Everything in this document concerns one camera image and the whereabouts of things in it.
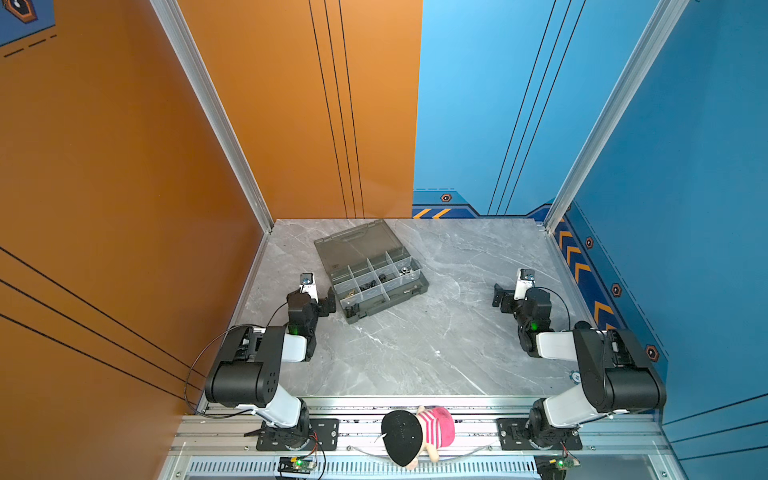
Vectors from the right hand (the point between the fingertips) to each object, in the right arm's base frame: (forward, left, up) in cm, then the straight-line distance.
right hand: (509, 286), depth 94 cm
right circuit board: (-46, -1, -9) cm, 47 cm away
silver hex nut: (+10, +33, -5) cm, 35 cm away
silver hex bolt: (+2, +33, -5) cm, 33 cm away
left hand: (0, +62, +1) cm, 62 cm away
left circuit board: (-46, +60, -8) cm, 76 cm away
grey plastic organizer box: (+9, +45, -2) cm, 46 cm away
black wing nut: (+2, +46, -3) cm, 46 cm away
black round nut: (+7, +41, -4) cm, 41 cm away
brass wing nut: (+1, +50, -4) cm, 50 cm away
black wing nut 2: (+4, +44, -3) cm, 44 cm away
